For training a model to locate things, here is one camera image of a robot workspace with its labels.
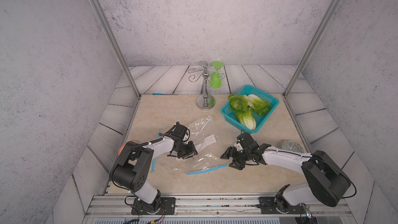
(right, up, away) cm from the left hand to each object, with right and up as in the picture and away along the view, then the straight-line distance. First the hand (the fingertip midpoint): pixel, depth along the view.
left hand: (198, 154), depth 88 cm
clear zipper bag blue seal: (+2, +10, +6) cm, 12 cm away
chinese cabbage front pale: (+29, +20, +8) cm, 36 cm away
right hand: (+14, -2, -6) cm, 15 cm away
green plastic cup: (+12, +46, +21) cm, 52 cm away
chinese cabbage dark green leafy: (+24, +30, +8) cm, 39 cm away
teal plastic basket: (+21, +21, +19) cm, 35 cm away
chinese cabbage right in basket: (+40, +27, +13) cm, 50 cm away
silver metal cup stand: (+5, +30, +27) cm, 41 cm away
